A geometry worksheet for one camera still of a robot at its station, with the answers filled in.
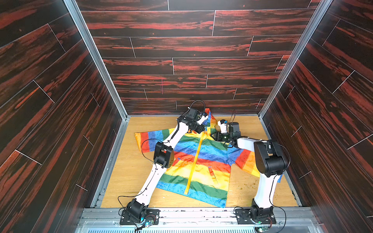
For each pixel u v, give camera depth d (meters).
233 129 0.81
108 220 0.73
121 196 0.68
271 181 0.57
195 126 0.91
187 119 0.84
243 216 0.73
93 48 0.80
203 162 0.93
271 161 0.54
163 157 0.70
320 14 0.68
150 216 0.74
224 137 0.89
